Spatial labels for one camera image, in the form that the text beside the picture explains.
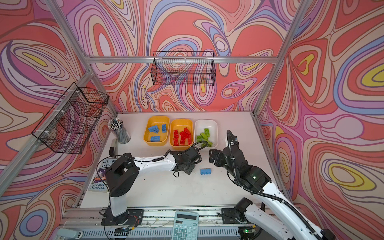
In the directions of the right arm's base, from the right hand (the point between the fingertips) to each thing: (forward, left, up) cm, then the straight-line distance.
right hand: (218, 156), depth 73 cm
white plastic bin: (+35, +7, -18) cm, 40 cm away
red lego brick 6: (+22, +20, -19) cm, 35 cm away
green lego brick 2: (+22, +8, -16) cm, 29 cm away
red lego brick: (+27, +24, -18) cm, 41 cm away
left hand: (+4, +14, -18) cm, 23 cm away
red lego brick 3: (+22, +24, -19) cm, 38 cm away
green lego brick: (+29, +2, -17) cm, 34 cm away
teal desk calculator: (-26, +17, -18) cm, 36 cm away
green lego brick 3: (+24, +5, -17) cm, 30 cm away
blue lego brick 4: (0, +6, -18) cm, 19 cm away
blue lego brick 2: (+31, +40, -15) cm, 53 cm away
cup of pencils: (+23, +58, -1) cm, 63 cm away
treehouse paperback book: (-5, +66, -17) cm, 68 cm away
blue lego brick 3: (+24, +39, -17) cm, 49 cm away
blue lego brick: (+32, +33, -17) cm, 49 cm away
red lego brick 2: (+29, +17, -17) cm, 37 cm away
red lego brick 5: (+22, +15, -17) cm, 31 cm away
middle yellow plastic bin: (+37, +22, -18) cm, 47 cm away
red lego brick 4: (+25, +20, -16) cm, 36 cm away
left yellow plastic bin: (+43, +38, -20) cm, 61 cm away
